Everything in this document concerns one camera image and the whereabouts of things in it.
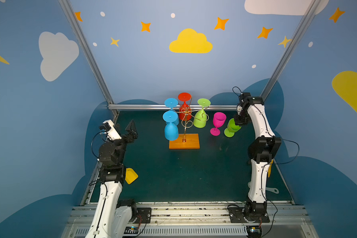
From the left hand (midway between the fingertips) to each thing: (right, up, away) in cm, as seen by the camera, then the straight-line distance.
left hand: (126, 121), depth 69 cm
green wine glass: (+59, -4, +25) cm, 64 cm away
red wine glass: (+28, +4, +10) cm, 30 cm away
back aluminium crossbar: (-10, +15, +55) cm, 58 cm away
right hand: (+67, 0, +26) cm, 72 cm away
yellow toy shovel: (-4, -32, +18) cm, 37 cm away
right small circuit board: (+63, -55, +5) cm, 84 cm away
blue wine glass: (+21, -5, +11) cm, 24 cm away
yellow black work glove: (+82, -29, +22) cm, 89 cm away
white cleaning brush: (+79, -39, +14) cm, 89 cm away
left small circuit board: (+1, -55, +4) cm, 55 cm away
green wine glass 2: (+37, +1, +19) cm, 42 cm away
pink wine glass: (+52, +2, +29) cm, 59 cm away
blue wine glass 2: (+21, +11, +11) cm, 26 cm away
